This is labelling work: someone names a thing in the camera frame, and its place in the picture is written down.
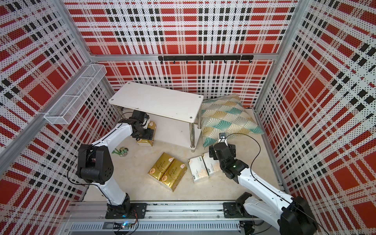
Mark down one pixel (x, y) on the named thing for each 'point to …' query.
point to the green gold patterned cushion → (226, 115)
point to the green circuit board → (125, 225)
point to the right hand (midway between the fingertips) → (222, 145)
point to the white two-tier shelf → (177, 115)
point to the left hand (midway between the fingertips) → (148, 134)
